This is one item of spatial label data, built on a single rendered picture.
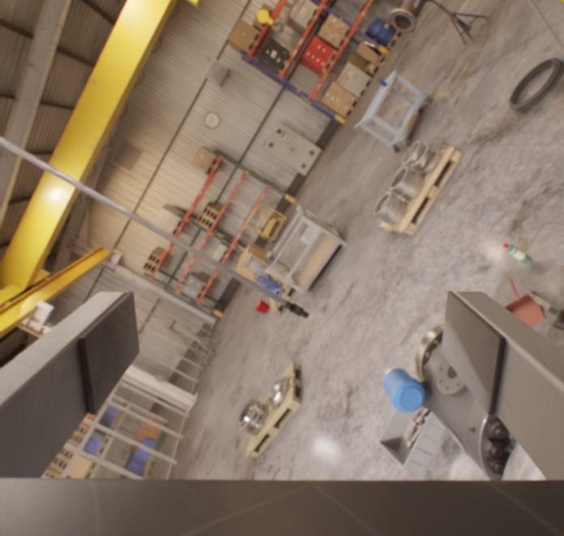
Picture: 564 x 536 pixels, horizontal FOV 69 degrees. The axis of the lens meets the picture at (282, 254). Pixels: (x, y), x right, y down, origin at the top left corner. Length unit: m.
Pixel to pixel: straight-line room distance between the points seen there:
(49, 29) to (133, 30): 1.92
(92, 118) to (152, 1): 3.31
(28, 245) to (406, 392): 12.33
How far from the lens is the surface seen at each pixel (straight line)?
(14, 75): 12.79
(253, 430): 6.35
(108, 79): 12.24
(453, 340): 0.17
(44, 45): 12.38
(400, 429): 3.70
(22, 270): 13.83
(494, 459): 1.94
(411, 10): 7.86
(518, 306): 3.41
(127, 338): 0.16
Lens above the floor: 2.13
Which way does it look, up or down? 10 degrees down
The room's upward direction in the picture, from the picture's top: 59 degrees counter-clockwise
